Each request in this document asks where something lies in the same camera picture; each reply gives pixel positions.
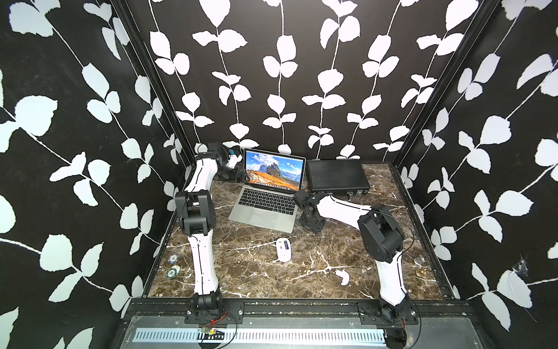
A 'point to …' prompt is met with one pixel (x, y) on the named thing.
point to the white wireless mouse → (283, 247)
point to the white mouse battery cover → (344, 275)
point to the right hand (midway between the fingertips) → (303, 224)
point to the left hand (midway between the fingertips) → (242, 174)
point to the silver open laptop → (267, 198)
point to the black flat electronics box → (337, 176)
